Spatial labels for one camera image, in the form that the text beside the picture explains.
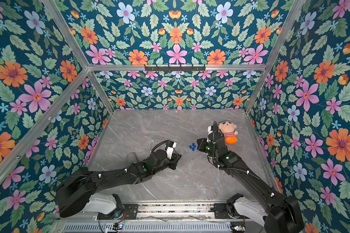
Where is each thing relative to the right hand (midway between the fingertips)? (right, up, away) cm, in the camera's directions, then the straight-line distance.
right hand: (199, 137), depth 79 cm
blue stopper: (-3, -9, +18) cm, 21 cm away
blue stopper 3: (-4, -9, +19) cm, 22 cm away
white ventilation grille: (-26, -43, -9) cm, 51 cm away
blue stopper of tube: (-4, -9, +19) cm, 22 cm away
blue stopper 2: (-2, -7, +20) cm, 21 cm away
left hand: (-10, -10, +1) cm, 14 cm away
